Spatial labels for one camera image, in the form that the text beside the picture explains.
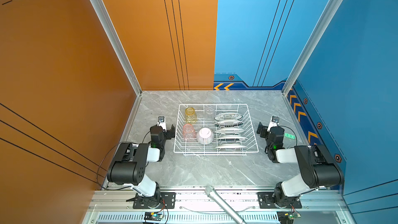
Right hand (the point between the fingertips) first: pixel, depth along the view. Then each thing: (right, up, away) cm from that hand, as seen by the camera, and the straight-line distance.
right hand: (267, 124), depth 93 cm
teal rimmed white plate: (-24, +4, +3) cm, 24 cm away
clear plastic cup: (-35, +7, 0) cm, 36 cm away
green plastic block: (+15, -8, +3) cm, 18 cm away
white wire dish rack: (-32, -4, +3) cm, 32 cm away
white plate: (-25, -10, -15) cm, 30 cm away
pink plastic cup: (-48, -4, -1) cm, 48 cm away
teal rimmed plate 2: (-22, -7, -5) cm, 24 cm away
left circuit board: (-62, -40, -22) cm, 77 cm away
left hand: (-63, 0, +1) cm, 63 cm away
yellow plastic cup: (-47, +5, +1) cm, 47 cm away
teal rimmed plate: (-23, -3, -4) cm, 24 cm away
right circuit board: (+2, -38, -23) cm, 45 cm away
